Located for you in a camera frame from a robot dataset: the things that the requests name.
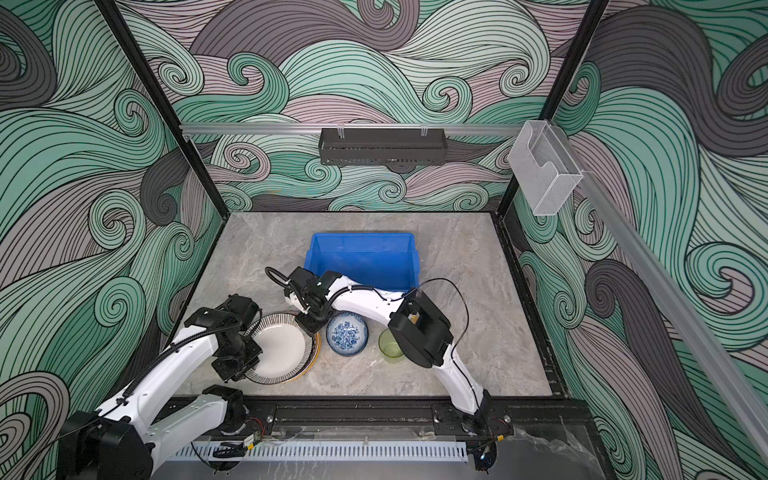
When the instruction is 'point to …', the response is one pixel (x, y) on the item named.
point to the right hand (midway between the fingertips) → (309, 328)
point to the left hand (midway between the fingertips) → (256, 366)
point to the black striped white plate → (287, 348)
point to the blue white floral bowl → (347, 333)
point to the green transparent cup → (389, 347)
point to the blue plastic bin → (383, 260)
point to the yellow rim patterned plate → (317, 347)
